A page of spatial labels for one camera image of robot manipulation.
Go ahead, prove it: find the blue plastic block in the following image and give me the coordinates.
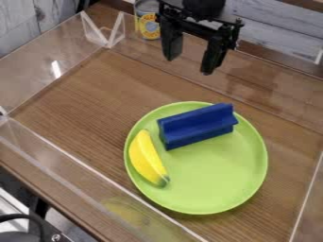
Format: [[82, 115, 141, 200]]
[[156, 103, 239, 150]]

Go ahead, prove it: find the yellow toy banana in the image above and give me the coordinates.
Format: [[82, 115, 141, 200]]
[[128, 130, 171, 187]]

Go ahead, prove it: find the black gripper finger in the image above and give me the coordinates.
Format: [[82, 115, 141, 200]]
[[200, 36, 228, 76], [160, 16, 183, 61]]

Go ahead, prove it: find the clear acrylic corner bracket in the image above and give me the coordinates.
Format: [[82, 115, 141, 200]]
[[80, 11, 125, 49]]

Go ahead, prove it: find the green round plate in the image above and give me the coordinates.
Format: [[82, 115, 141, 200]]
[[124, 101, 268, 215]]

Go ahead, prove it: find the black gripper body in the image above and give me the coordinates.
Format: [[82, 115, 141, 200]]
[[156, 0, 244, 49]]

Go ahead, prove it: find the black cable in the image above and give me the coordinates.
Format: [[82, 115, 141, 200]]
[[0, 213, 48, 242]]

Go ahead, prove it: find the clear acrylic front wall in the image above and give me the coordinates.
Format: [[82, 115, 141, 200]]
[[0, 116, 207, 242]]

